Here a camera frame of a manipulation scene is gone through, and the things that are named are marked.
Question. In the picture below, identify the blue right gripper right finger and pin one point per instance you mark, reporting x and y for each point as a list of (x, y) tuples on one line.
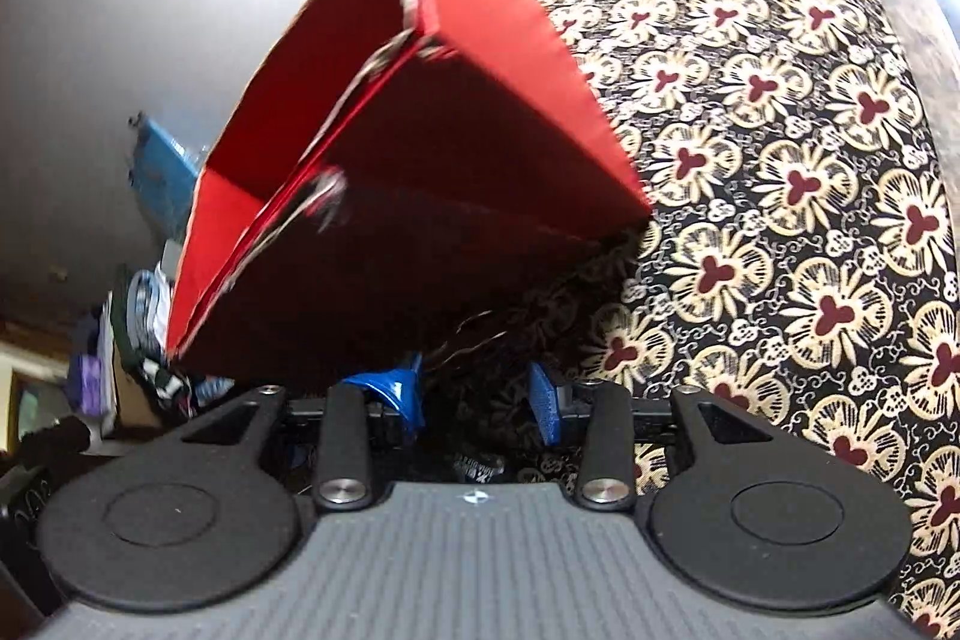
[(597, 418)]

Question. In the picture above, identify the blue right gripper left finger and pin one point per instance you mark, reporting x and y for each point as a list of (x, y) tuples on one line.
[(360, 412)]

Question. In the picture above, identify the red cardboard box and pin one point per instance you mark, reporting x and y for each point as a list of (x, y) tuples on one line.
[(392, 166)]

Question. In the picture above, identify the pile of folded clothes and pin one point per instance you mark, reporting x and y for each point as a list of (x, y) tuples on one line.
[(118, 377)]

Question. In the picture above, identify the blue plastic bag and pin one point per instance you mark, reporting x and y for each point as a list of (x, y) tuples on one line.
[(163, 175)]

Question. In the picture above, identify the floral patterned mattress cover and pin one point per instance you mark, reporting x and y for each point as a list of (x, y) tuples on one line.
[(800, 261)]

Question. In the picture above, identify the clear plastic bag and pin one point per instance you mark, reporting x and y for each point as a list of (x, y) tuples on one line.
[(928, 29)]

